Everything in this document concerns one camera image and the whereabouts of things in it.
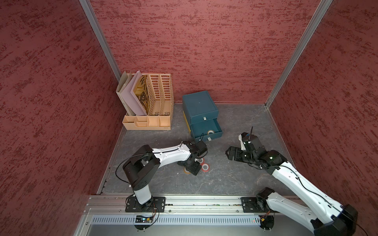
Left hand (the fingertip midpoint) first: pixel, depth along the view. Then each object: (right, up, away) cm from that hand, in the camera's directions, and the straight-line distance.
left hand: (188, 170), depth 84 cm
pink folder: (-37, +44, +5) cm, 58 cm away
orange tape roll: (+14, +22, +10) cm, 28 cm away
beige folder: (-42, +56, +8) cm, 70 cm away
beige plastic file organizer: (-23, +55, +30) cm, 67 cm away
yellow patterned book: (-33, +49, +16) cm, 61 cm away
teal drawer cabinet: (+8, +34, +2) cm, 35 cm away
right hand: (+25, +10, -7) cm, 27 cm away
